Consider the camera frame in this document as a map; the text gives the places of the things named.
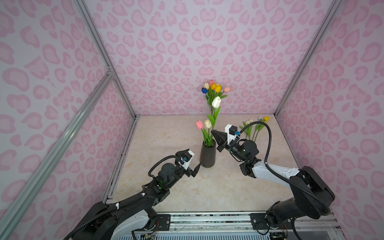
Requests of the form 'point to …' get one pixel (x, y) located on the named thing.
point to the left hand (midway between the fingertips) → (195, 153)
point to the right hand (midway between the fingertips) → (213, 130)
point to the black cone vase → (207, 154)
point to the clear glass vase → (212, 109)
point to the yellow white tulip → (206, 85)
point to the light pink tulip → (226, 89)
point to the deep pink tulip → (200, 125)
